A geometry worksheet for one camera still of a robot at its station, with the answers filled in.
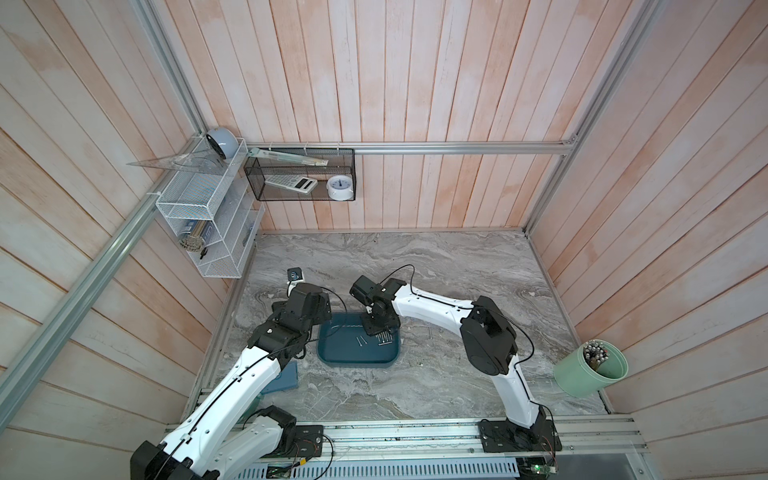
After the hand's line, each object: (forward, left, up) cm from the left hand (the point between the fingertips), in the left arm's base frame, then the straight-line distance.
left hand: (307, 304), depth 79 cm
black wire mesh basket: (+46, +7, +10) cm, 47 cm away
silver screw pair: (-3, -13, -17) cm, 21 cm away
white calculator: (+41, +9, +10) cm, 43 cm away
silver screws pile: (-2, -22, -16) cm, 27 cm away
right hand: (+1, -18, -15) cm, 23 cm away
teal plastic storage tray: (-4, -9, -16) cm, 19 cm away
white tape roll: (+37, -7, +11) cm, 39 cm away
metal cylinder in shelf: (+13, +28, +15) cm, 34 cm away
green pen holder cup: (-15, -73, -2) cm, 74 cm away
